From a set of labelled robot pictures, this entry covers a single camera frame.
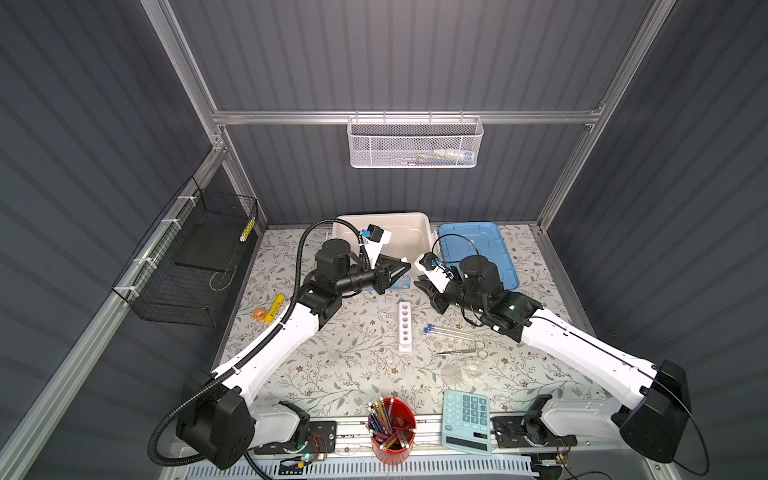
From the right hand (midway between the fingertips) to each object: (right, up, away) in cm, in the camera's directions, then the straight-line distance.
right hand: (422, 280), depth 74 cm
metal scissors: (+19, -23, +13) cm, 33 cm away
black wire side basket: (-59, +2, -2) cm, 59 cm away
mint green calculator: (+11, -36, +1) cm, 37 cm away
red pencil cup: (-8, -33, -7) cm, 34 cm away
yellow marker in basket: (-48, +13, +8) cm, 51 cm away
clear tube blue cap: (+3, -17, +17) cm, 24 cm away
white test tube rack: (-4, -15, +15) cm, 22 cm away
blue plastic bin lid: (+20, +12, +40) cm, 46 cm away
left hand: (-4, +4, -3) cm, 7 cm away
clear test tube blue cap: (+5, -17, +19) cm, 26 cm away
